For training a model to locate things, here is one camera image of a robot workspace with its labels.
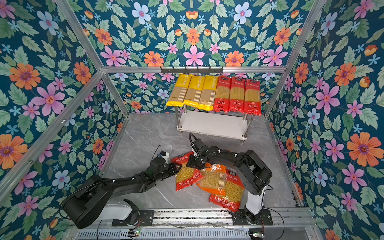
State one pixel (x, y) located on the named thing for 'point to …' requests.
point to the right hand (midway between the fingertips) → (190, 162)
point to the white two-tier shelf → (230, 125)
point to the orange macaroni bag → (213, 179)
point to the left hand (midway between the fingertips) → (183, 166)
